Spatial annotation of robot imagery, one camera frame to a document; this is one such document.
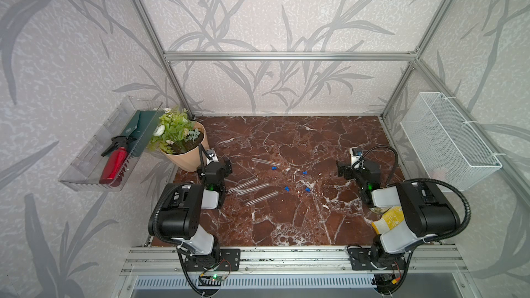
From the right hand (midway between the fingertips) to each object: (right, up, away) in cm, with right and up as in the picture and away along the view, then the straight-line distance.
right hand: (347, 157), depth 95 cm
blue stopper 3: (-20, -7, +1) cm, 21 cm away
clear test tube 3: (-53, -14, -4) cm, 55 cm away
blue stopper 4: (-19, -14, -4) cm, 24 cm away
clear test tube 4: (-44, -2, +7) cm, 44 cm away
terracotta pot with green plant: (-74, +9, -10) cm, 75 cm away
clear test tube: (-40, -17, -6) cm, 44 cm away
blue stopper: (-28, -13, -4) cm, 32 cm away
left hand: (-62, -1, -2) cm, 62 cm away
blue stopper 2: (-34, -5, +3) cm, 35 cm away
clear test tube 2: (-44, -13, -4) cm, 46 cm away
